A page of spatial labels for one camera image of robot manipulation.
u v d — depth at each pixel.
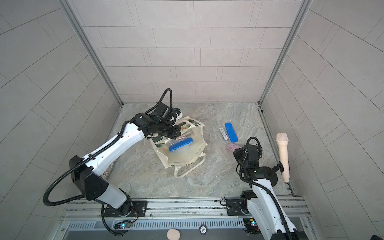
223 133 0.98
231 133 0.99
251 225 0.68
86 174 0.39
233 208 0.71
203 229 0.66
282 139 0.62
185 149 0.87
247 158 0.61
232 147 0.87
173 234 0.64
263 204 0.46
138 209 0.71
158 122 0.56
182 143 0.89
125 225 0.65
